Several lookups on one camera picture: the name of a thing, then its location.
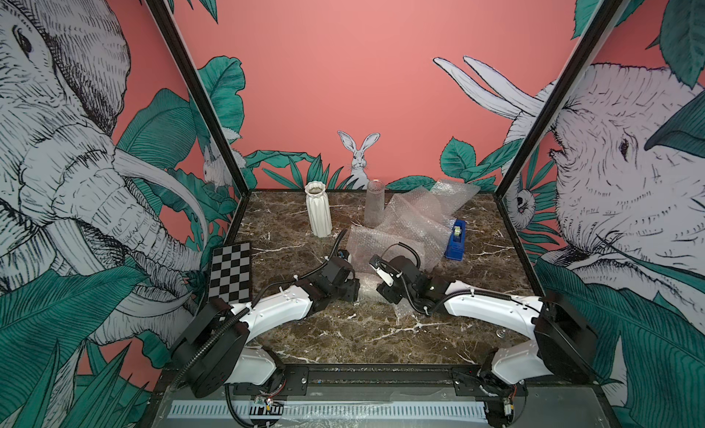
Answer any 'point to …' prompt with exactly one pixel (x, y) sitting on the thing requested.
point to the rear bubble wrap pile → (421, 218)
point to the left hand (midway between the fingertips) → (354, 280)
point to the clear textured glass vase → (374, 202)
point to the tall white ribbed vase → (318, 208)
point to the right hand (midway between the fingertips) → (383, 272)
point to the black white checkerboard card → (230, 274)
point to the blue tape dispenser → (456, 241)
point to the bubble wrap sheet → (363, 245)
